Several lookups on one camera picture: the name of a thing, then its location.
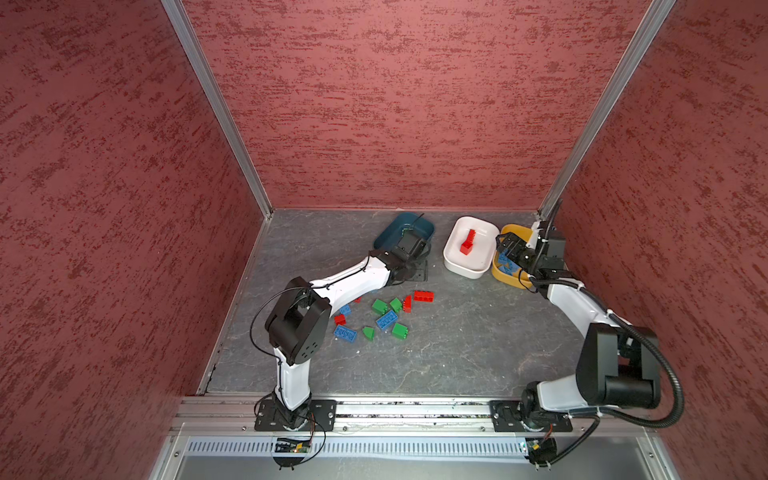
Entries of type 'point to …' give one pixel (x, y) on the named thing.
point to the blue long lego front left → (345, 333)
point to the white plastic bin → (476, 263)
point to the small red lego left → (339, 319)
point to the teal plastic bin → (390, 237)
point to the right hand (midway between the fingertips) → (502, 246)
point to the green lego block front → (400, 331)
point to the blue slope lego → (506, 264)
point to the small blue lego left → (346, 310)
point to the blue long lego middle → (387, 320)
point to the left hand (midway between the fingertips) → (416, 275)
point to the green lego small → (397, 304)
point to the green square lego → (379, 306)
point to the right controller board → (540, 451)
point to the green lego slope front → (368, 332)
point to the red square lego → (466, 247)
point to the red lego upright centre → (408, 304)
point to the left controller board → (289, 453)
